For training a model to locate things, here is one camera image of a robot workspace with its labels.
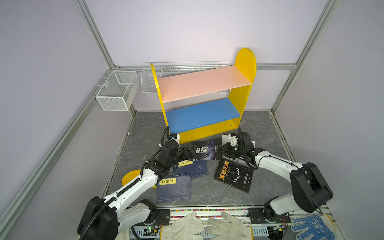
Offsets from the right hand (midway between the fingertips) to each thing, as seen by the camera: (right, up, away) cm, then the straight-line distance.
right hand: (217, 150), depth 87 cm
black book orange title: (+11, -14, 0) cm, 17 cm away
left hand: (-15, +1, -6) cm, 16 cm away
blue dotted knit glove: (+46, -34, -16) cm, 59 cm away
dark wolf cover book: (-6, 0, +3) cm, 7 cm away
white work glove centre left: (-16, -34, -16) cm, 41 cm away
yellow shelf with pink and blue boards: (-9, +32, +31) cm, 45 cm away
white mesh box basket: (-66, +38, +15) cm, 78 cm away
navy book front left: (-24, -19, -5) cm, 31 cm away
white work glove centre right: (+5, -35, -16) cm, 39 cm away
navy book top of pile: (-14, -11, +2) cm, 17 cm away
